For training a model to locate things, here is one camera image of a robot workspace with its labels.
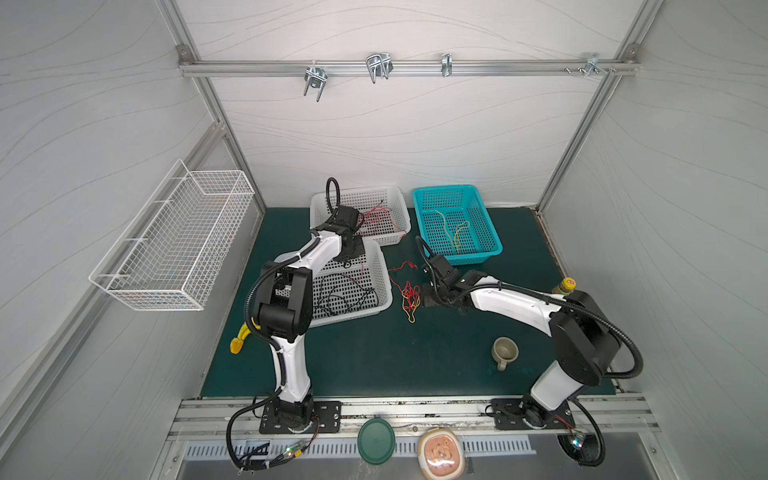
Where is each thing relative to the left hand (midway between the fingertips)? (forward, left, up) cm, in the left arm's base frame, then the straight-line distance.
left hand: (359, 246), depth 99 cm
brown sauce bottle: (-19, -59, +9) cm, 62 cm away
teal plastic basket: (+19, -36, -8) cm, 41 cm away
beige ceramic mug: (-31, -44, -7) cm, 54 cm away
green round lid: (-54, -10, +2) cm, 55 cm away
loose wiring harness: (-58, +20, -7) cm, 62 cm away
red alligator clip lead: (+17, -5, -6) cm, 19 cm away
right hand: (-14, -24, -1) cm, 28 cm away
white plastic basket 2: (-5, -4, -7) cm, 9 cm away
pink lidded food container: (-55, -24, -5) cm, 60 cm away
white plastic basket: (+19, 0, +4) cm, 19 cm away
